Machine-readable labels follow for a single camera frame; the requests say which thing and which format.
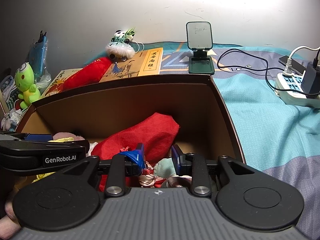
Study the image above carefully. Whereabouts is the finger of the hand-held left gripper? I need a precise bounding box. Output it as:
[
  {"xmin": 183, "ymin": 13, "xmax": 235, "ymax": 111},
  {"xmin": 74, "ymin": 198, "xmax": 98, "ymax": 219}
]
[{"xmin": 0, "ymin": 131, "xmax": 54, "ymax": 142}]

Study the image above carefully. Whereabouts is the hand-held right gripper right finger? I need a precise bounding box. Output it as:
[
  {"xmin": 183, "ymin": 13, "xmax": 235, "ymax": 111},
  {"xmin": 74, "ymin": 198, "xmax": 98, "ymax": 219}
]
[{"xmin": 171, "ymin": 144, "xmax": 254, "ymax": 197}]

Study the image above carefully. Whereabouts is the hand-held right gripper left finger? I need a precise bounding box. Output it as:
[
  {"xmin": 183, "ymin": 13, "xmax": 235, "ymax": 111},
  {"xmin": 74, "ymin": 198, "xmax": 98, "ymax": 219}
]
[{"xmin": 60, "ymin": 142, "xmax": 146, "ymax": 197}]

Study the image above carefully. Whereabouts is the pale green plush toy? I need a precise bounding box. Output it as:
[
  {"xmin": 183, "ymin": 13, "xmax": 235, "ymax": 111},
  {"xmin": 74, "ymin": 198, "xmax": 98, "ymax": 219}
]
[{"xmin": 152, "ymin": 159, "xmax": 180, "ymax": 178}]

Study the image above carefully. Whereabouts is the red white striped doll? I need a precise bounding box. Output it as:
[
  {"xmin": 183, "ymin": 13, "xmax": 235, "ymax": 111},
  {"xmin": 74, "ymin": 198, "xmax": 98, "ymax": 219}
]
[{"xmin": 139, "ymin": 160, "xmax": 160, "ymax": 188}]

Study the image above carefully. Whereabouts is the yellow plush toy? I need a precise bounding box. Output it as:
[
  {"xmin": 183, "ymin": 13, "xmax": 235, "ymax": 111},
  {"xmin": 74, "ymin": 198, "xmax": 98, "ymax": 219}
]
[{"xmin": 31, "ymin": 171, "xmax": 60, "ymax": 182}]

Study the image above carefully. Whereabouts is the red felt cloth toy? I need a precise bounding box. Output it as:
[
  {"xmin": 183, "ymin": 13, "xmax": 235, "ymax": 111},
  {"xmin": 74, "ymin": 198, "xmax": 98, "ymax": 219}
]
[{"xmin": 91, "ymin": 112, "xmax": 180, "ymax": 193}]

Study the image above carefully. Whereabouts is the black cardboard box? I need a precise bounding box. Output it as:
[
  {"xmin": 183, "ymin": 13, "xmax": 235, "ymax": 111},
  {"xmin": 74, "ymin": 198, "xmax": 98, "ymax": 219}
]
[{"xmin": 15, "ymin": 74, "xmax": 247, "ymax": 188}]

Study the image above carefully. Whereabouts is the white cloth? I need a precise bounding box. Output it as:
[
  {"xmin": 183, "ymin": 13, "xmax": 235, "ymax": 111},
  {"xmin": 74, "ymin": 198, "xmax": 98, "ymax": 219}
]
[{"xmin": 1, "ymin": 110, "xmax": 25, "ymax": 130}]

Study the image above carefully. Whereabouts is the orange picture book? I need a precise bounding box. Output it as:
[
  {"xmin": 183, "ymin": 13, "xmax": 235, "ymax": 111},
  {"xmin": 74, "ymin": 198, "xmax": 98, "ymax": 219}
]
[{"xmin": 40, "ymin": 69, "xmax": 84, "ymax": 99}]

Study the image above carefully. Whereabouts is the checked cloth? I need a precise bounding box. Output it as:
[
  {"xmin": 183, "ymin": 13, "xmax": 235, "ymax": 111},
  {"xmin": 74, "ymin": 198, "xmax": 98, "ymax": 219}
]
[{"xmin": 0, "ymin": 75, "xmax": 24, "ymax": 110}]

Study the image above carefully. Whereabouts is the clear plastic bag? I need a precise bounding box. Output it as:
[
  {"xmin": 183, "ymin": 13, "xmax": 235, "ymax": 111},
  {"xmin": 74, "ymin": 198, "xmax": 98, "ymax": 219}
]
[{"xmin": 37, "ymin": 69, "xmax": 52, "ymax": 93}]

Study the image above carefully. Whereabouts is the green frog plush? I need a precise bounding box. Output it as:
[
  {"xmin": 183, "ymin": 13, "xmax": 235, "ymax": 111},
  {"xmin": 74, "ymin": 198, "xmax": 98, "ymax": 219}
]
[{"xmin": 14, "ymin": 62, "xmax": 42, "ymax": 109}]

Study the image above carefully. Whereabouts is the red plush toy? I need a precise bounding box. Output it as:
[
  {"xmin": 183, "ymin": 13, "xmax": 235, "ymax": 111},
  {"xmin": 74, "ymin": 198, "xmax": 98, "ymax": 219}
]
[{"xmin": 61, "ymin": 56, "xmax": 113, "ymax": 92}]

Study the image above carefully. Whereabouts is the blue packet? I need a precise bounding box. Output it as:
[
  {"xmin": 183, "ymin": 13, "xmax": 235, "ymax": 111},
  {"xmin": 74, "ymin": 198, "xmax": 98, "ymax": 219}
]
[{"xmin": 29, "ymin": 30, "xmax": 49, "ymax": 80}]

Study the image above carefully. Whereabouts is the striped bed sheet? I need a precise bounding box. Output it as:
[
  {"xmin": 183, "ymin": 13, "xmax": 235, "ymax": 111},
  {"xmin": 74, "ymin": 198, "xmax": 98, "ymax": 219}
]
[{"xmin": 82, "ymin": 40, "xmax": 320, "ymax": 230}]

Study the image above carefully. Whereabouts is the yellow book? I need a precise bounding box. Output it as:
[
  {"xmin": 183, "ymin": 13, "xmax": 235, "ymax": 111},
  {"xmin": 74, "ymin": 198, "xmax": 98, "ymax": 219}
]
[{"xmin": 99, "ymin": 47, "xmax": 164, "ymax": 83}]

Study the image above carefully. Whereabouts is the panda plush ornament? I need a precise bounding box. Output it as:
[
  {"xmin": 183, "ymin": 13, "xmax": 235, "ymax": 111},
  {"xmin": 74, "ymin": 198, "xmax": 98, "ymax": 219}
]
[{"xmin": 105, "ymin": 27, "xmax": 137, "ymax": 60}]

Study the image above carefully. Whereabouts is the green phone stand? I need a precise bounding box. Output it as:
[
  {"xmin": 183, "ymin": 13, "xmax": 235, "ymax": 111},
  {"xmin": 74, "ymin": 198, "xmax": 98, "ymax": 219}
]
[{"xmin": 185, "ymin": 21, "xmax": 215, "ymax": 75}]

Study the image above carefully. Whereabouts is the white power strip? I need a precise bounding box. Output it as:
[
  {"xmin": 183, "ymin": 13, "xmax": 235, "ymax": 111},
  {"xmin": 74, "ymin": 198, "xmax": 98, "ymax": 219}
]
[{"xmin": 275, "ymin": 71, "xmax": 320, "ymax": 108}]

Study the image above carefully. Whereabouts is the black phone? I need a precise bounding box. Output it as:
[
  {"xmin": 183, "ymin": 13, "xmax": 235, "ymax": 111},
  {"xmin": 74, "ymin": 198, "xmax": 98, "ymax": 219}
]
[{"xmin": 279, "ymin": 55, "xmax": 307, "ymax": 73}]

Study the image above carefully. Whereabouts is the black charger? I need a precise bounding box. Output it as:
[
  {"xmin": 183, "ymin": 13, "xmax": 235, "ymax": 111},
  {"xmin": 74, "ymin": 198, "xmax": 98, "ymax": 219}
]
[{"xmin": 300, "ymin": 64, "xmax": 320, "ymax": 98}]

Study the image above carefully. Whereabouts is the black cable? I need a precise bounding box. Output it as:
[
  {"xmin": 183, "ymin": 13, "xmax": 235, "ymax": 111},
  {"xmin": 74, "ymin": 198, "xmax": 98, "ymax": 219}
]
[
  {"xmin": 311, "ymin": 47, "xmax": 320, "ymax": 67},
  {"xmin": 217, "ymin": 49, "xmax": 308, "ymax": 98}
]

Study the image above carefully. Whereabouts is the thick white cable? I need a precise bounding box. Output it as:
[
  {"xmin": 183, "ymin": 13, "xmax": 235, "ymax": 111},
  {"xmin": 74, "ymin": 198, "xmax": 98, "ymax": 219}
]
[{"xmin": 285, "ymin": 45, "xmax": 320, "ymax": 75}]

